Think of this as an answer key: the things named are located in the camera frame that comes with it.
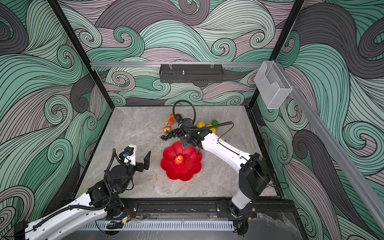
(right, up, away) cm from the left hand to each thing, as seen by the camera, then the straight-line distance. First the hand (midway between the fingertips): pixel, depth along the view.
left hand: (142, 149), depth 74 cm
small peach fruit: (+9, +8, +27) cm, 29 cm away
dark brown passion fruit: (+16, +17, +35) cm, 42 cm away
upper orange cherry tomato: (+11, +18, +37) cm, 43 cm away
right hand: (+24, +4, +10) cm, 26 cm away
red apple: (+18, -9, +10) cm, 23 cm away
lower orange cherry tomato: (+10, +13, +35) cm, 39 cm away
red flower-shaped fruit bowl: (+26, -12, +13) cm, 31 cm away
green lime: (+43, +13, +33) cm, 56 cm away
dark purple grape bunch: (+15, +6, +24) cm, 29 cm away
